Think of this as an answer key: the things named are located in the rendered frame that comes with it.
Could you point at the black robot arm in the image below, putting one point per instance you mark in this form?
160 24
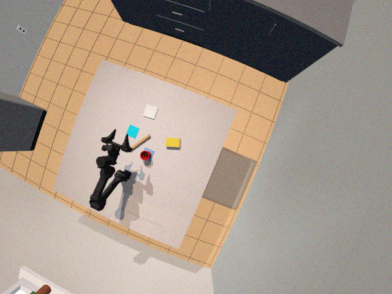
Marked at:
99 197

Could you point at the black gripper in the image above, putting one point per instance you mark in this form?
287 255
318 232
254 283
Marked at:
124 147

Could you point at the yellow rectangular block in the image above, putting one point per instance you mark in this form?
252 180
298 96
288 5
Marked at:
172 142

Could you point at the white flat tile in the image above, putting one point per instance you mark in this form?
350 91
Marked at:
150 111

